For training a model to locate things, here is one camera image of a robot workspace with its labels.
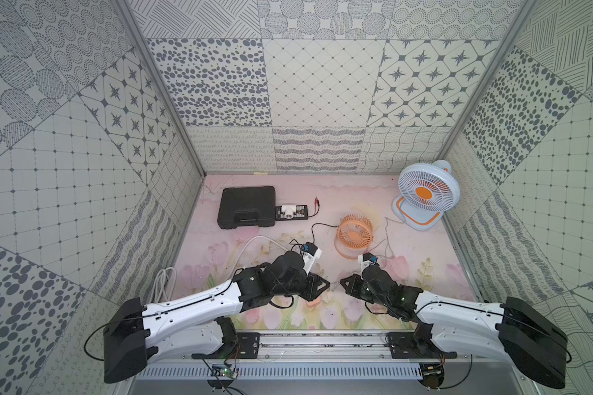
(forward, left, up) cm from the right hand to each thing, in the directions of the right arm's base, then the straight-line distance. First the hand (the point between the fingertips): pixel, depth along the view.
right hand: (341, 283), depth 83 cm
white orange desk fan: (+27, -31, +18) cm, 45 cm away
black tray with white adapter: (+29, +20, +2) cm, 35 cm away
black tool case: (+30, +39, +4) cm, 49 cm away
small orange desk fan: (+17, -6, +4) cm, 18 cm away
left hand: (-3, +5, +14) cm, 15 cm away
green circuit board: (-25, +35, -3) cm, 43 cm away
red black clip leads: (+36, +7, -3) cm, 37 cm away
